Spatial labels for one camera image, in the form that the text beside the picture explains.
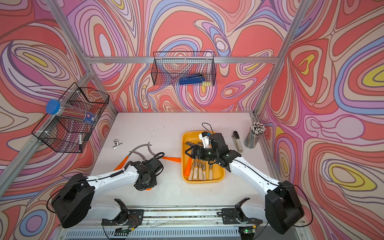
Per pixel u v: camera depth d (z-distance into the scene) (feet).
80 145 2.35
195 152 2.27
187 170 2.83
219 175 2.84
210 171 2.84
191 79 2.96
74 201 1.37
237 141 3.23
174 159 3.09
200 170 2.82
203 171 2.83
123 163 3.02
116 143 3.31
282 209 1.34
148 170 2.09
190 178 2.76
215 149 2.07
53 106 2.08
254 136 2.96
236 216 2.30
